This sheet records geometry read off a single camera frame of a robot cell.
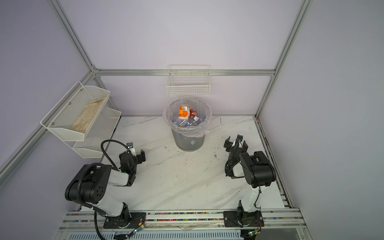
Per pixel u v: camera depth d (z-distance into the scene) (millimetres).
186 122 859
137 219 733
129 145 812
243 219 673
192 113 860
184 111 833
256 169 513
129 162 726
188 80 935
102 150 695
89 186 453
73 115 779
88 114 806
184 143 930
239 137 806
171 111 881
